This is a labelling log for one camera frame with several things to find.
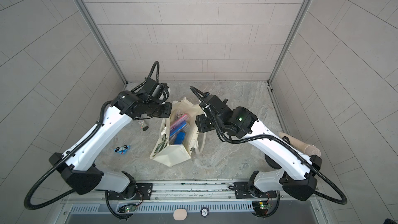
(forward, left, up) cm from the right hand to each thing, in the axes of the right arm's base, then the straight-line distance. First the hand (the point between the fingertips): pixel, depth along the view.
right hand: (198, 123), depth 65 cm
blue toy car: (0, +43, -23) cm, 49 cm away
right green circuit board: (-28, -25, -28) cm, 47 cm away
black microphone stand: (-10, -35, -26) cm, 45 cm away
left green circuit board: (-25, +33, -23) cm, 48 cm away
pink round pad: (-29, +10, -24) cm, 39 cm away
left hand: (+8, +11, -1) cm, 14 cm away
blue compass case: (+3, +11, -18) cm, 22 cm away
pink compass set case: (+12, +10, -15) cm, 21 cm away
